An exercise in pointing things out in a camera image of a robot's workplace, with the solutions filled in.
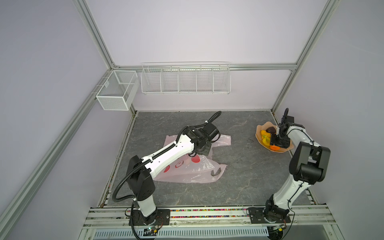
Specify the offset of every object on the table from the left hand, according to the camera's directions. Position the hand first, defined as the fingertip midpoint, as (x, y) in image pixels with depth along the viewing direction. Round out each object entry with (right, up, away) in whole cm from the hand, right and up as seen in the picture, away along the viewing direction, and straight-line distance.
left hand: (202, 151), depth 79 cm
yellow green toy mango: (+42, +4, +16) cm, 45 cm away
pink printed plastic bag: (-2, -9, -1) cm, 9 cm away
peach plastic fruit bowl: (+45, +13, +27) cm, 54 cm away
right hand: (+49, +2, +15) cm, 51 cm away
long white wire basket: (-10, +46, +21) cm, 51 cm away
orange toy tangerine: (+46, 0, +13) cm, 48 cm away
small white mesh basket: (-57, +38, +23) cm, 72 cm away
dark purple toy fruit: (+48, +11, +23) cm, 54 cm away
